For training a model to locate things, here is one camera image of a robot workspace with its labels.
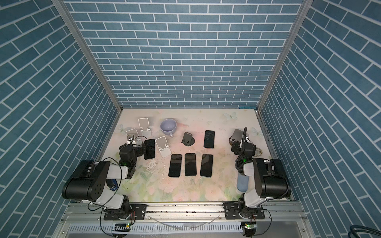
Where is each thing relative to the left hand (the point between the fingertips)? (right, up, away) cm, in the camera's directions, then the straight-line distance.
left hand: (135, 142), depth 93 cm
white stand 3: (+19, -5, +2) cm, 19 cm away
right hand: (+69, +1, +1) cm, 69 cm away
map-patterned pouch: (+79, -6, 0) cm, 79 cm away
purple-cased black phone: (+48, +1, +10) cm, 49 cm away
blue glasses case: (+65, -21, -12) cm, 69 cm away
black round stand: (+34, +1, +3) cm, 34 cm away
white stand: (+4, +11, +6) cm, 14 cm away
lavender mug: (+18, +10, +12) cm, 24 cm away
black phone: (+10, -4, -2) cm, 11 cm away
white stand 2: (-2, +7, -1) cm, 7 cm away
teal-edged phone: (+26, -14, -4) cm, 30 cm away
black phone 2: (+35, -14, -3) cm, 38 cm away
